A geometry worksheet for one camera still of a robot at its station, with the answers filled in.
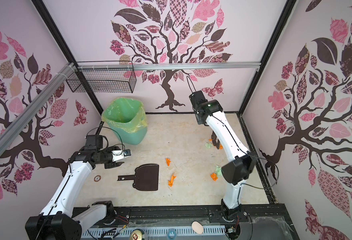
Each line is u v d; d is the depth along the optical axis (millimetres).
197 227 696
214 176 859
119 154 672
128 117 1059
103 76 947
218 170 877
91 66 899
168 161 920
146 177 881
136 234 601
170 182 846
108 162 695
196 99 599
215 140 818
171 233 696
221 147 517
